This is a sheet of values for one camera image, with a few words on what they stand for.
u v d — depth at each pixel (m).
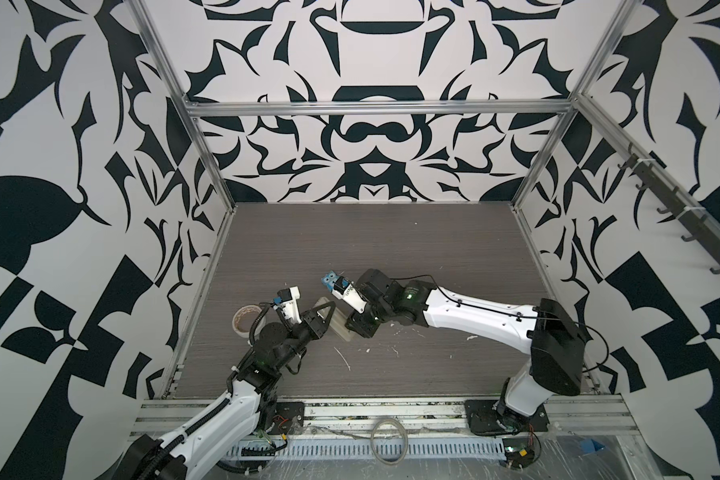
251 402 0.58
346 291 0.69
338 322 0.78
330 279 0.99
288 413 0.76
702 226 0.55
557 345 0.43
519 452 0.71
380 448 0.71
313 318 0.71
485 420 0.74
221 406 0.53
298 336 0.70
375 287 0.61
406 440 0.71
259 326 0.59
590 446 0.68
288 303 0.73
